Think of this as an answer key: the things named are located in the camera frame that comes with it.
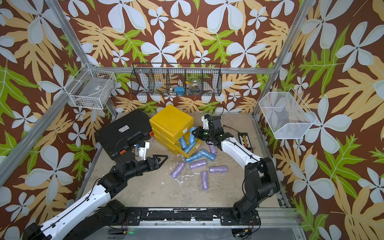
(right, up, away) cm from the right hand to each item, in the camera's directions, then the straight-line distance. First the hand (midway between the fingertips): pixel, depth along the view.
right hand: (191, 131), depth 86 cm
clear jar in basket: (+3, +29, +10) cm, 31 cm away
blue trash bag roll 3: (-2, -11, 0) cm, 11 cm away
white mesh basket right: (+53, +8, -4) cm, 53 cm away
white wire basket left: (-59, +25, 0) cm, 64 cm away
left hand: (-13, -13, -13) cm, 22 cm away
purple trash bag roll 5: (+16, -23, +2) cm, 28 cm away
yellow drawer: (-8, -10, 0) cm, 13 cm away
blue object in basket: (-7, +26, +8) cm, 28 cm away
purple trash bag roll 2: (-7, -21, +4) cm, 23 cm away
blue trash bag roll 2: (0, -4, -2) cm, 5 cm away
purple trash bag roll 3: (+4, -20, +5) cm, 21 cm away
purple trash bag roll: (+14, -12, +11) cm, 21 cm away
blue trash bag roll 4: (+7, -14, +9) cm, 18 cm away
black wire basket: (-10, +35, +12) cm, 38 cm away
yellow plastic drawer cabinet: (-13, +4, -2) cm, 14 cm away
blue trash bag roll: (-5, -8, +5) cm, 11 cm away
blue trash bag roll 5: (+12, -16, +7) cm, 21 cm away
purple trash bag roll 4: (+7, -28, -2) cm, 29 cm away
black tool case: (-46, -3, +13) cm, 48 cm away
